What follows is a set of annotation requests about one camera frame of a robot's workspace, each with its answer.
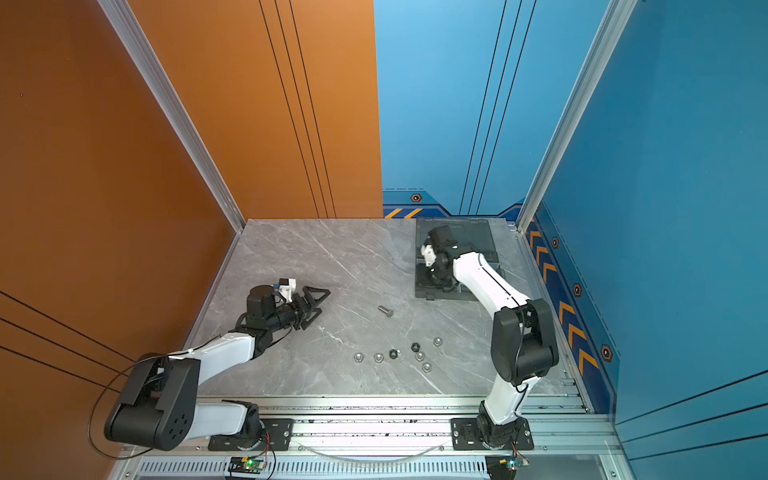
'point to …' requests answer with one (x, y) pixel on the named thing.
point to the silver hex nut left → (358, 357)
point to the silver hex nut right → (437, 341)
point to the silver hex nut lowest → (426, 367)
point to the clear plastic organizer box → (484, 236)
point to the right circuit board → (503, 467)
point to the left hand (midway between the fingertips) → (327, 298)
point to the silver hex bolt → (389, 313)
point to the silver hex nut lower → (419, 356)
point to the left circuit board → (246, 465)
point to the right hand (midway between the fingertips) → (417, 284)
